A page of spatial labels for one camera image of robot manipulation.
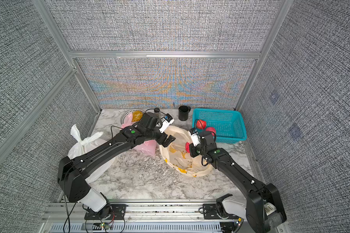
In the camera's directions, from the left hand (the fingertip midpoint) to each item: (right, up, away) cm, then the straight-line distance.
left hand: (171, 131), depth 78 cm
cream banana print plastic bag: (+2, -15, +12) cm, 19 cm away
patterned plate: (-35, +13, +37) cm, 52 cm away
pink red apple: (+10, -10, +13) cm, 19 cm away
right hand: (+11, -6, +6) cm, 14 cm away
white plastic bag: (-49, -7, +4) cm, 50 cm away
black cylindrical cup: (+8, +14, +32) cm, 36 cm away
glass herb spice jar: (-12, +14, +30) cm, 35 cm away
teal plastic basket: (+42, +2, +32) cm, 53 cm away
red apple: (+19, +3, +26) cm, 32 cm away
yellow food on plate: (-26, +10, +28) cm, 40 cm away
